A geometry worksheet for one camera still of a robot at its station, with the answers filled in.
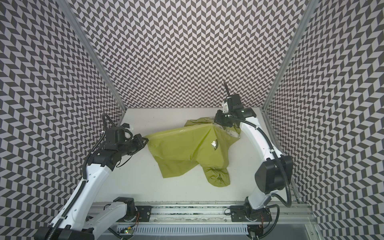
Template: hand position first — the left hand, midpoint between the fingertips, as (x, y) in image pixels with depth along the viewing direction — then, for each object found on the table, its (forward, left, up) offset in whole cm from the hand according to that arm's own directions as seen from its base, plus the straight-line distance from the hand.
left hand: (148, 138), depth 75 cm
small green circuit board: (-37, +5, -18) cm, 42 cm away
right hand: (+12, -36, +1) cm, 38 cm away
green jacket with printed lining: (+2, -27, -8) cm, 28 cm away
